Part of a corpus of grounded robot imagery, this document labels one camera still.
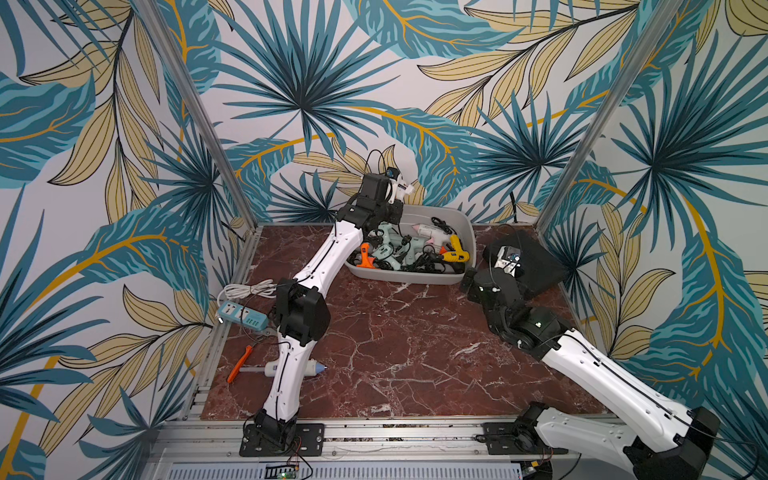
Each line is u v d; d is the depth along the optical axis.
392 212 0.81
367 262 1.00
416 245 1.07
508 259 0.61
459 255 1.03
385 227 1.10
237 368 0.82
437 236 1.13
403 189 0.89
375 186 0.69
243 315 0.91
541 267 1.02
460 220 1.11
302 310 0.56
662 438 0.39
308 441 0.73
